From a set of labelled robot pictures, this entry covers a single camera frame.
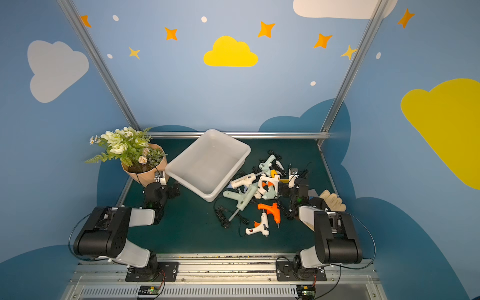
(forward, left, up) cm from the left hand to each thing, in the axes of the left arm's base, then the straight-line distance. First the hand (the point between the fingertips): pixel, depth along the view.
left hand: (167, 180), depth 94 cm
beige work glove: (-7, -86, -5) cm, 86 cm away
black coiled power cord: (-16, -30, -5) cm, 34 cm away
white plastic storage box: (+18, -16, -11) cm, 27 cm away
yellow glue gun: (+9, -56, -3) cm, 56 cm away
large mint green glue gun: (-8, -39, -2) cm, 40 cm away
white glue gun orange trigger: (+3, -51, -6) cm, 51 cm away
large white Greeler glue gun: (+3, -41, -3) cm, 41 cm away
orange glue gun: (-12, -55, -6) cm, 57 cm away
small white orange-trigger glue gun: (-21, -47, -5) cm, 52 cm away
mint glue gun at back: (+15, -52, -4) cm, 54 cm away
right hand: (+2, -65, +1) cm, 65 cm away
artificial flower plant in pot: (+4, +11, +12) cm, 17 cm away
